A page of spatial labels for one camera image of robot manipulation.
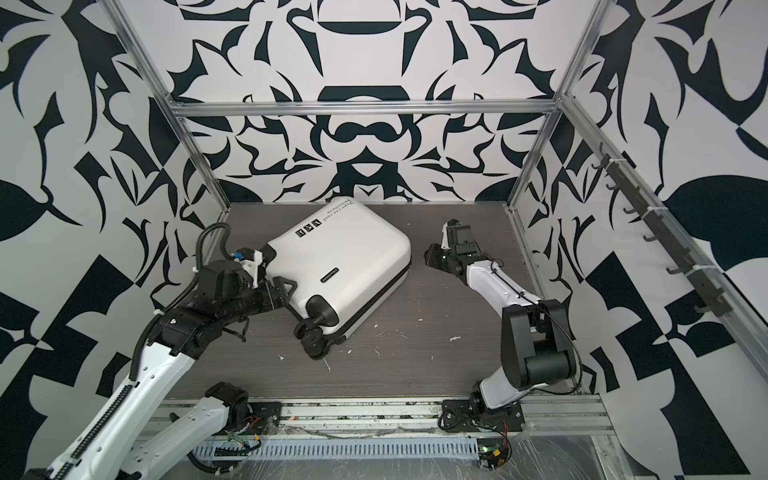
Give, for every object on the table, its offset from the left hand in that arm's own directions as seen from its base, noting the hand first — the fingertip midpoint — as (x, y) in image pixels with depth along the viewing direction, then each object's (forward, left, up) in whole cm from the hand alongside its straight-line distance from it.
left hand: (286, 282), depth 73 cm
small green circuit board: (-33, -48, -23) cm, 63 cm away
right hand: (+15, -39, -10) cm, 43 cm away
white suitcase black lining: (+7, -14, -3) cm, 16 cm away
